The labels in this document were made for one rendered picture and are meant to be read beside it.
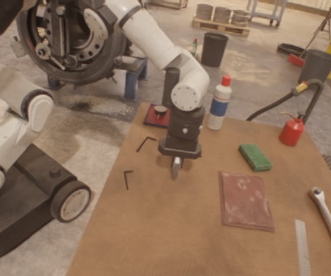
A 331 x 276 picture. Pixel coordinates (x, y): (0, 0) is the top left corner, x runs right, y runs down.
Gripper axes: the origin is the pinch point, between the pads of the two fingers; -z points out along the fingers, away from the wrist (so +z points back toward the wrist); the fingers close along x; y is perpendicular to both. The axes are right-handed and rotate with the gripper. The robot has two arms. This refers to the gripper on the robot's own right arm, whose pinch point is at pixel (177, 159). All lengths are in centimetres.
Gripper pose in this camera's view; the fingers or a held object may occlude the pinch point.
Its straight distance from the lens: 71.0
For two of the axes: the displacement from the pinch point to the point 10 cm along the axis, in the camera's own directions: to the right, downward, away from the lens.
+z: 1.2, -7.9, -6.0
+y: -0.8, 5.9, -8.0
